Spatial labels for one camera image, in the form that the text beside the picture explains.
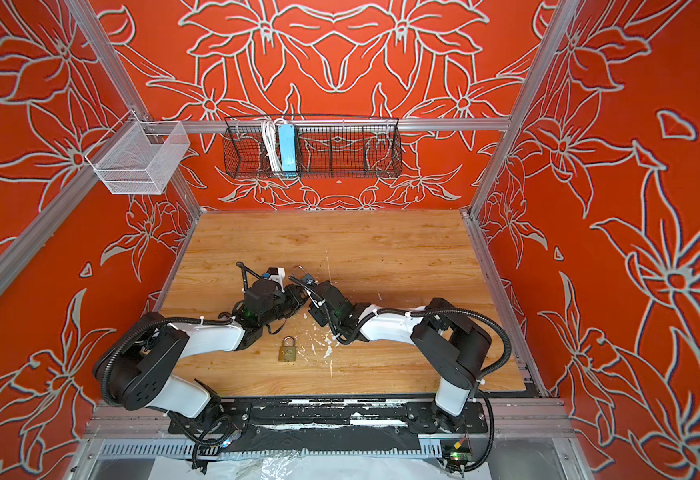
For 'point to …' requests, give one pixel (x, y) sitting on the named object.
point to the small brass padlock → (287, 352)
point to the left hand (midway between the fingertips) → (316, 288)
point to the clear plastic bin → (139, 157)
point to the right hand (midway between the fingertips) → (312, 297)
